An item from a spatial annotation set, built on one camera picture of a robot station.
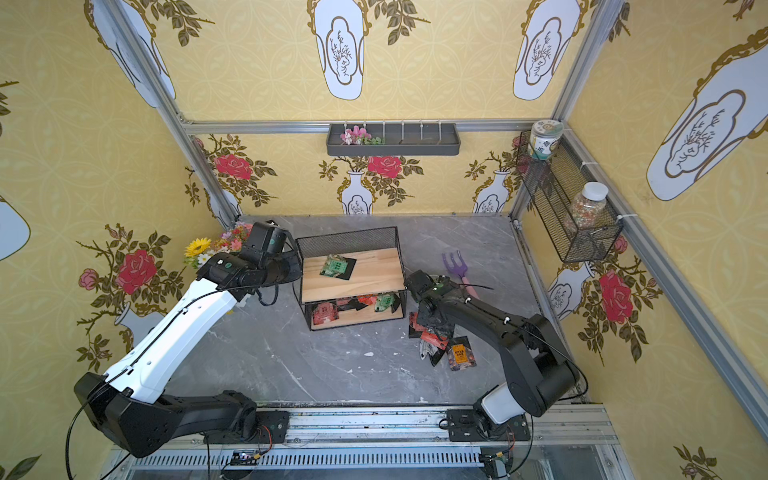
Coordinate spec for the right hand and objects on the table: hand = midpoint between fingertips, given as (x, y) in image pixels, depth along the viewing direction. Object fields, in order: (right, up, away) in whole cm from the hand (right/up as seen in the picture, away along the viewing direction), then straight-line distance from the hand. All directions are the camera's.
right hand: (437, 317), depth 89 cm
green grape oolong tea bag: (-29, +16, -4) cm, 33 cm away
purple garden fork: (+11, +13, +16) cm, 23 cm away
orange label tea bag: (+6, -10, -4) cm, 12 cm away
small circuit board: (-50, -30, -17) cm, 61 cm away
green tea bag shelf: (-16, +4, +4) cm, 17 cm away
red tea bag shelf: (-34, +1, +3) cm, 34 cm away
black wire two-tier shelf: (-25, +12, -6) cm, 28 cm away
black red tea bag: (0, -6, -3) cm, 6 cm away
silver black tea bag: (-2, -9, -4) cm, 10 cm away
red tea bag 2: (-7, -1, +3) cm, 8 cm away
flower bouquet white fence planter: (-68, +21, -4) cm, 71 cm away
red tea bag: (-21, +4, +5) cm, 22 cm away
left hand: (-41, +17, -12) cm, 46 cm away
